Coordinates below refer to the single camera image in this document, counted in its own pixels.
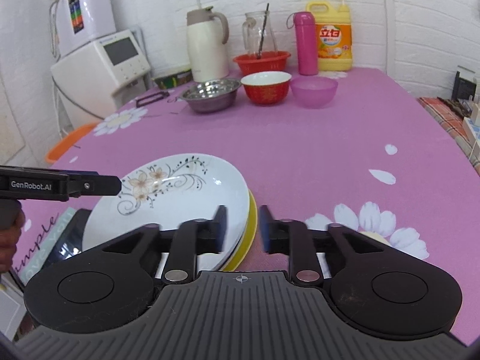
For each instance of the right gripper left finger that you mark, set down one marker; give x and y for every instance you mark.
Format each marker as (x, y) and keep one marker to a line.
(192, 239)

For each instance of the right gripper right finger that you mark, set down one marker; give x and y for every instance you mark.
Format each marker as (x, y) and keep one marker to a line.
(293, 239)

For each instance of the yellow plastic plate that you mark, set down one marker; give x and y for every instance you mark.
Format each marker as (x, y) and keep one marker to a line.
(247, 239)

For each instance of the white floral plate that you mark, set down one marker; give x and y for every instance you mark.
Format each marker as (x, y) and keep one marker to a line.
(169, 191)

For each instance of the stainless steel bowl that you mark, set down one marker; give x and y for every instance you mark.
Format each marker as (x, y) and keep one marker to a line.
(212, 96)

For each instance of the red and white bowl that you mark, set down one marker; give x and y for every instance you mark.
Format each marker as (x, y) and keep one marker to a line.
(267, 88)

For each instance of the person's left hand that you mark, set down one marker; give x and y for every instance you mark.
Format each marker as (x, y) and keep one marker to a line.
(12, 222)

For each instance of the black smartphone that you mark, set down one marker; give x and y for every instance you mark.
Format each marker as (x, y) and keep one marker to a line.
(70, 240)

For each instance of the pink floral tablecloth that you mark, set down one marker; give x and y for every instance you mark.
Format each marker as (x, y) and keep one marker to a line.
(372, 160)

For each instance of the white countertop appliance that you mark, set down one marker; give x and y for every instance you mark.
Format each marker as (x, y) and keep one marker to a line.
(100, 77)

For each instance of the purple plastic bowl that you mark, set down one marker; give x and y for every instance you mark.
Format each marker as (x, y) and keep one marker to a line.
(313, 91)

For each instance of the green patterned tin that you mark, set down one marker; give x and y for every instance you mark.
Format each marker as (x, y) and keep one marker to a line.
(173, 79)

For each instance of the red plastic basket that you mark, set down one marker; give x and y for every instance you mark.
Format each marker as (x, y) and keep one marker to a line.
(270, 61)

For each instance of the white water purifier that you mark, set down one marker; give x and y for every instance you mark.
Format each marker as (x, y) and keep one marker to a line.
(78, 22)

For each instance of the black stirring stick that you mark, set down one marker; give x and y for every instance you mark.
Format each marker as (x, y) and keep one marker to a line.
(262, 35)

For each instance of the plaid cloth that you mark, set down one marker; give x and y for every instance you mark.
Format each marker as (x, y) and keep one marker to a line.
(452, 124)

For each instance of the cream thermos jug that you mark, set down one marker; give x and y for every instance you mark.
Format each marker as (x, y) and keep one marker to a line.
(207, 35)

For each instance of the glass pitcher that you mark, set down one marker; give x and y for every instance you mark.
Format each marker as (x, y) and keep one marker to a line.
(251, 30)

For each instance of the pink thermos bottle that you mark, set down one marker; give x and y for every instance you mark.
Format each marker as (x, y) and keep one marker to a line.
(306, 42)

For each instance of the white power strip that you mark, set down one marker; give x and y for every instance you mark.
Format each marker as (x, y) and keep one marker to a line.
(472, 132)

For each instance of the yellow detergent bottle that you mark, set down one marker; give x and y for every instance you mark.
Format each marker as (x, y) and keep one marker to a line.
(333, 34)

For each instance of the black box on shelf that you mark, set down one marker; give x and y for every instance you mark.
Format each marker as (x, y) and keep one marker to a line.
(465, 84)

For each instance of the white wall pipe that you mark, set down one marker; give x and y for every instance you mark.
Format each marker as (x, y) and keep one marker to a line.
(390, 33)

